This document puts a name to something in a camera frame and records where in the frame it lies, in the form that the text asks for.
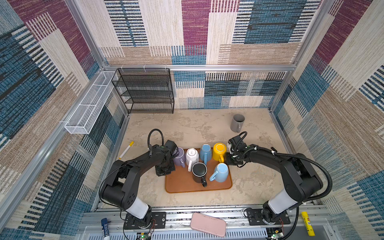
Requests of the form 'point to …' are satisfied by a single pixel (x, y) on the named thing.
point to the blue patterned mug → (205, 153)
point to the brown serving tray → (182, 182)
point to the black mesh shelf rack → (145, 90)
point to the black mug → (199, 170)
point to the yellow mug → (218, 152)
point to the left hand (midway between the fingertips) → (170, 170)
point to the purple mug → (180, 160)
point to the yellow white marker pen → (126, 150)
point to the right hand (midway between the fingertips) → (227, 163)
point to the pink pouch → (208, 224)
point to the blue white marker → (105, 228)
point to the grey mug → (236, 122)
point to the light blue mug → (221, 173)
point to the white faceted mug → (192, 157)
